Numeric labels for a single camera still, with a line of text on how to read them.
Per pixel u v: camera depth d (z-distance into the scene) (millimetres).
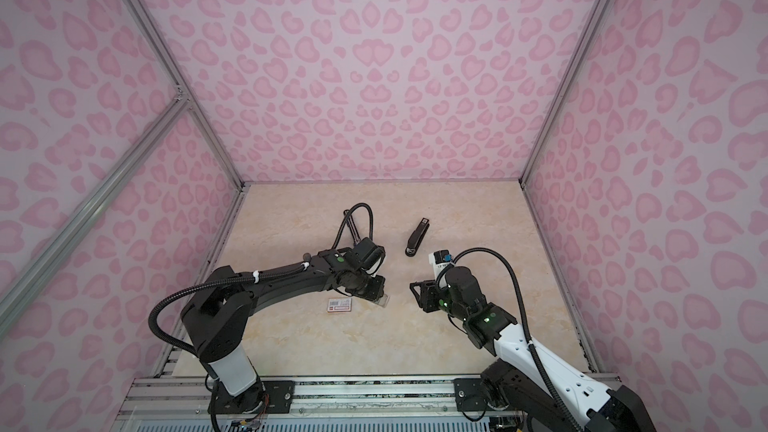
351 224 1048
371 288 765
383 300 881
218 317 457
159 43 811
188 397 751
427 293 700
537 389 503
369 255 698
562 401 425
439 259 715
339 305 879
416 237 984
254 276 495
